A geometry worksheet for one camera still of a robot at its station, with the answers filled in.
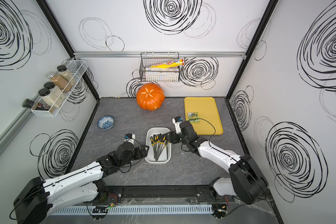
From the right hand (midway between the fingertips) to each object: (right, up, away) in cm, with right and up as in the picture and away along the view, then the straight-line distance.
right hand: (169, 134), depth 84 cm
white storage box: (-4, -17, +3) cm, 18 cm away
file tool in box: (-4, -7, +8) cm, 12 cm away
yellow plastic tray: (+22, +8, -9) cm, 25 cm away
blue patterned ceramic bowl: (-48, +5, +18) cm, 51 cm away
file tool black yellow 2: (-7, -5, +11) cm, 14 cm away
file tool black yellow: (-10, -8, +9) cm, 16 cm away
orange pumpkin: (-14, +25, +19) cm, 34 cm away
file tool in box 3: (-2, -5, +10) cm, 11 cm away
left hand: (-15, -9, -2) cm, 17 cm away
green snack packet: (+18, +9, +23) cm, 31 cm away
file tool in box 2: (-3, -9, +7) cm, 12 cm away
